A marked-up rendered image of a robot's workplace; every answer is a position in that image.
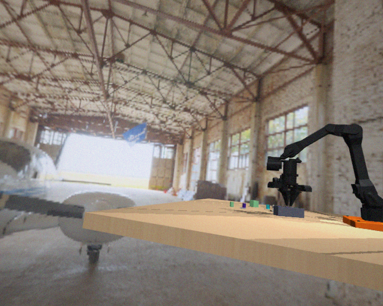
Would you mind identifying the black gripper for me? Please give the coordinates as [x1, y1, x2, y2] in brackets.
[268, 171, 312, 206]

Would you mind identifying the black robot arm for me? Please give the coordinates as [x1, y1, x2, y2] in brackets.
[267, 124, 383, 223]

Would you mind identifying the light green cube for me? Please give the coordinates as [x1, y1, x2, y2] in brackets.
[249, 200, 259, 208]

